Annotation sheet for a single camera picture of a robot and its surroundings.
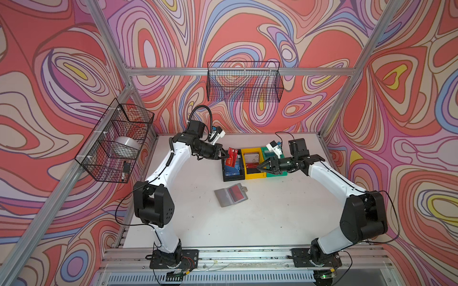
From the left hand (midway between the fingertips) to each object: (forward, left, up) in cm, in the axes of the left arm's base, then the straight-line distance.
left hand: (229, 156), depth 80 cm
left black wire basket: (-3, +49, +7) cm, 49 cm away
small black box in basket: (-8, +43, +2) cm, 44 cm away
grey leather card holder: (-8, -1, -22) cm, 24 cm away
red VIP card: (0, -1, -1) cm, 2 cm away
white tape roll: (+1, +43, +8) cm, 43 cm away
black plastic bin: (+5, -1, -23) cm, 23 cm away
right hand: (-6, -14, -4) cm, 16 cm away
